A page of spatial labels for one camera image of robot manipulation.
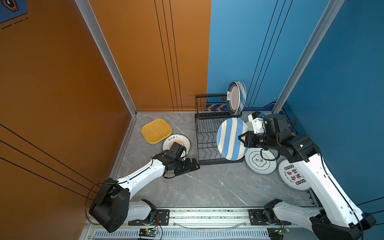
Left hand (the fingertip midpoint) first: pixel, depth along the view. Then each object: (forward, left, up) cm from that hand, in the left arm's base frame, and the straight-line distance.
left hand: (194, 167), depth 82 cm
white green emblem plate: (+8, -42, -7) cm, 43 cm away
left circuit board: (-29, +21, -9) cm, 37 cm away
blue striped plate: (+3, -17, +18) cm, 25 cm away
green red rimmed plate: (+43, -25, +15) cm, 52 cm away
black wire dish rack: (+52, -12, -6) cm, 54 cm away
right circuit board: (-28, -42, -7) cm, 51 cm away
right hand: (+4, -20, +24) cm, 31 cm away
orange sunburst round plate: (+24, +11, -7) cm, 27 cm away
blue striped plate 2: (+31, -27, +26) cm, 48 cm away
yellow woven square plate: (+31, +29, -8) cm, 43 cm away
